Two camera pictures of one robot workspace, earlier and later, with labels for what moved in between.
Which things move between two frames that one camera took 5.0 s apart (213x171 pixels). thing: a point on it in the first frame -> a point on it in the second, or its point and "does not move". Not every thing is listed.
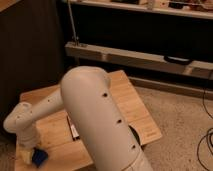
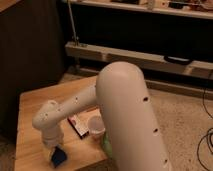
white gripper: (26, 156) -> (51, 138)
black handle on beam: (178, 59) does not move
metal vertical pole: (76, 41) does not move
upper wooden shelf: (190, 8) does not move
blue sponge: (39, 157) -> (58, 156)
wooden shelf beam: (136, 60) does not move
